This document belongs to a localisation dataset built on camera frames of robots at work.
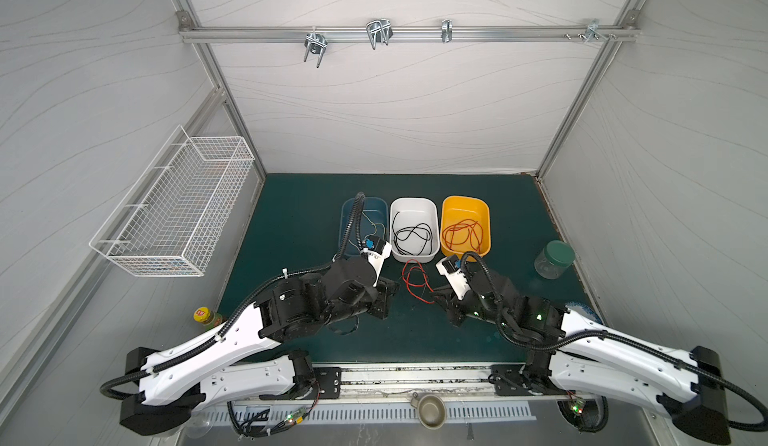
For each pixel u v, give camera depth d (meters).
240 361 0.43
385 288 0.53
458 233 1.01
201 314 0.67
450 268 0.63
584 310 0.82
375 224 1.04
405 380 0.75
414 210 1.08
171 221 0.68
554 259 0.85
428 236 0.99
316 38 0.78
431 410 0.70
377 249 0.55
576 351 0.49
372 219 1.07
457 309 0.63
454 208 1.06
